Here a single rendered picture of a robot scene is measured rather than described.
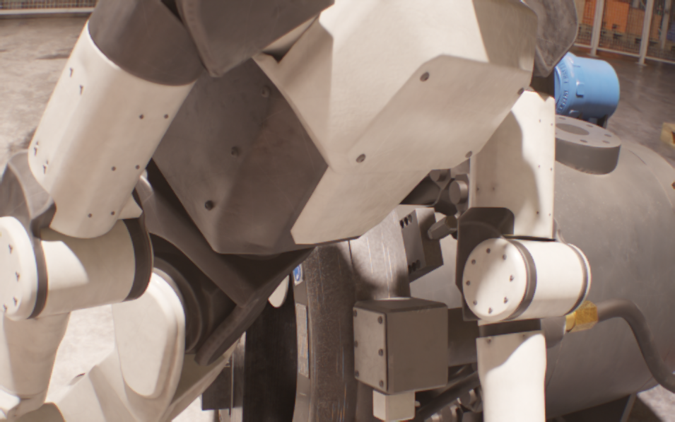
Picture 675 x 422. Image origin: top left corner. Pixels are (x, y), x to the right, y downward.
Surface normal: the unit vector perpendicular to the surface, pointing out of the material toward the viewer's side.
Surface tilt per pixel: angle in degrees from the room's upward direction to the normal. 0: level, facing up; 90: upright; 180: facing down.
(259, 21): 117
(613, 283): 65
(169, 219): 90
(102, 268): 77
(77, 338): 0
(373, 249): 51
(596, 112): 124
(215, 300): 81
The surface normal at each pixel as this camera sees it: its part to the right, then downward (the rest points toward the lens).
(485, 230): -0.77, -0.07
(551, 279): 0.64, -0.06
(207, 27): 0.59, 0.72
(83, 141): -0.07, 0.52
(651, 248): 0.37, -0.25
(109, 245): 0.74, -0.31
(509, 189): -0.29, -0.06
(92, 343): 0.12, -0.92
